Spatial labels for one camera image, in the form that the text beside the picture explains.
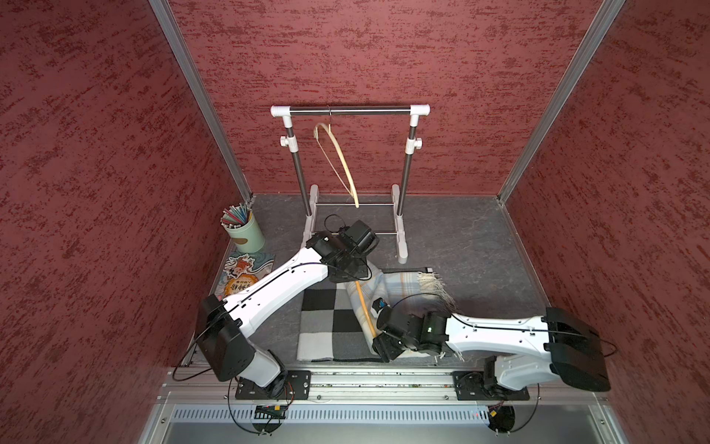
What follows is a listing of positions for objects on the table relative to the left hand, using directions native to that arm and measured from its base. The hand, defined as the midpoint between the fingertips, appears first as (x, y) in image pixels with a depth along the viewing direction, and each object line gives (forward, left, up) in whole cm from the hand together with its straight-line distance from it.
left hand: (354, 278), depth 77 cm
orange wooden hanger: (-7, -3, -5) cm, 9 cm away
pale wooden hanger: (+18, +1, +19) cm, 26 cm away
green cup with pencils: (+19, +38, -2) cm, 43 cm away
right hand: (-15, -9, -14) cm, 22 cm away
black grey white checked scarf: (-9, +8, -16) cm, 20 cm away
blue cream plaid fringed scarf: (+3, -19, -15) cm, 24 cm away
